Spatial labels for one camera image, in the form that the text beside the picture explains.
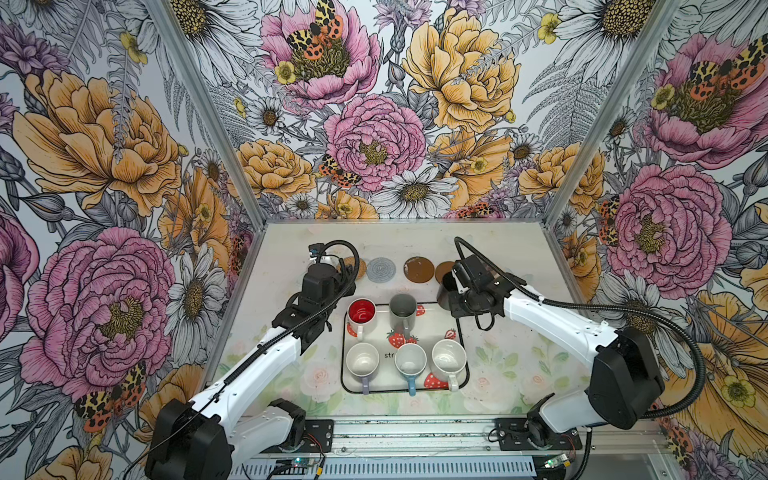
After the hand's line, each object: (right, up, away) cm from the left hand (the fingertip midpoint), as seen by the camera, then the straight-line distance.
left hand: (343, 276), depth 82 cm
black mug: (+28, -3, +2) cm, 29 cm away
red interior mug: (+3, -12, +11) cm, 17 cm away
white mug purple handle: (+5, -24, +2) cm, 24 cm away
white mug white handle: (+29, -23, +3) cm, 38 cm away
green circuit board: (-8, -42, -11) cm, 44 cm away
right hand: (+32, -11, +3) cm, 33 cm away
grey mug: (+16, -12, +9) cm, 22 cm away
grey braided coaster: (+9, 0, +25) cm, 27 cm away
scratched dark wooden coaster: (+22, 0, +26) cm, 34 cm away
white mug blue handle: (+18, -23, +2) cm, 30 cm away
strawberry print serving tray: (+26, -16, +13) cm, 33 cm away
